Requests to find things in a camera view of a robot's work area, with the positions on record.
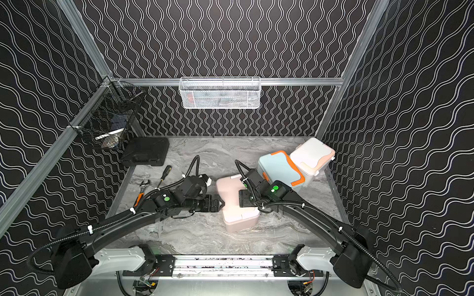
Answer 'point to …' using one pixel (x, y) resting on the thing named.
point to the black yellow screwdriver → (167, 171)
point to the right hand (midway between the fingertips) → (247, 197)
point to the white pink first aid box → (313, 157)
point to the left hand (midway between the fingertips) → (218, 202)
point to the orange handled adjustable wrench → (142, 185)
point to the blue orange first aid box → (278, 166)
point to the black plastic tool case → (146, 151)
